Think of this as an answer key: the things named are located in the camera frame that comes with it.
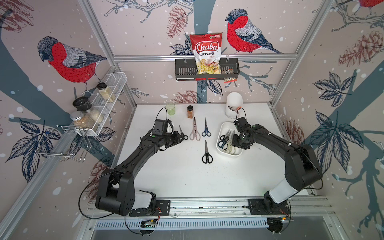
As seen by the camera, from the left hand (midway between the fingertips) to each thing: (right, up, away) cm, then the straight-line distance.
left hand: (185, 135), depth 85 cm
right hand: (+31, -6, +6) cm, 32 cm away
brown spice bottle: (+2, +12, +25) cm, 27 cm away
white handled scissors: (+28, -9, +10) cm, 31 cm away
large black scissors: (+13, -15, +5) cm, 21 cm away
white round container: (+35, +22, +23) cm, 48 cm away
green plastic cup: (-13, +18, +28) cm, 35 cm away
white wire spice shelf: (-40, +9, -20) cm, 46 cm away
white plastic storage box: (+27, +4, +18) cm, 32 cm away
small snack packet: (+27, +34, +5) cm, 43 cm away
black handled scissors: (-1, -3, +16) cm, 16 cm away
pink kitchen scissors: (+6, -2, +18) cm, 19 cm away
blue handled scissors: (+14, 0, +19) cm, 23 cm away
